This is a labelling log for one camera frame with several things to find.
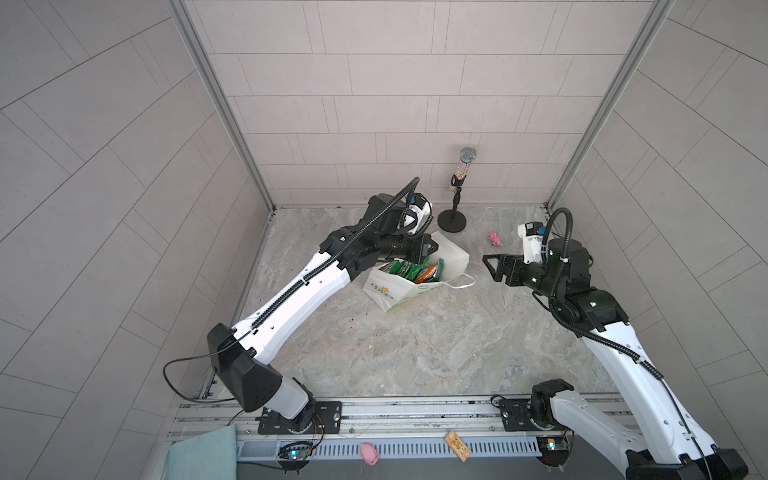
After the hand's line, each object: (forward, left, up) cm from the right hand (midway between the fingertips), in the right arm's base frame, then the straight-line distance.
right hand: (492, 258), depth 72 cm
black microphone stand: (+34, +1, -23) cm, 41 cm away
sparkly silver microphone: (+33, 0, +7) cm, 34 cm away
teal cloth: (-33, +68, -22) cm, 78 cm away
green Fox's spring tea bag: (+4, +21, -9) cm, 23 cm away
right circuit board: (-36, -10, -27) cm, 46 cm away
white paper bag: (-3, +24, -8) cm, 26 cm away
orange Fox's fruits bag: (+4, +15, -12) cm, 20 cm away
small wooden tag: (-34, +12, -24) cm, 43 cm away
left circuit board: (-34, +49, -22) cm, 63 cm away
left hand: (-1, +12, +7) cm, 14 cm away
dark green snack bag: (+6, +11, -13) cm, 18 cm away
